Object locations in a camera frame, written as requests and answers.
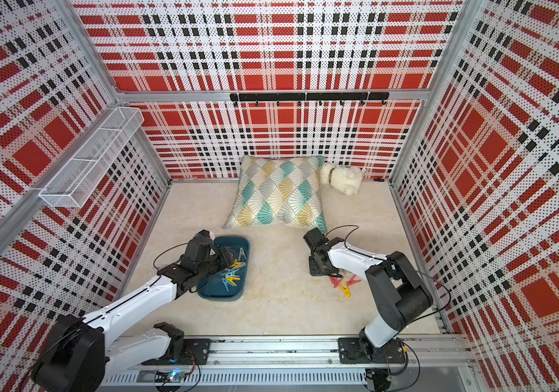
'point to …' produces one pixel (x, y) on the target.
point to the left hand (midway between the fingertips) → (236, 255)
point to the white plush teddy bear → (346, 179)
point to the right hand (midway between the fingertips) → (324, 268)
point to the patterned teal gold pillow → (279, 191)
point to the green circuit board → (174, 376)
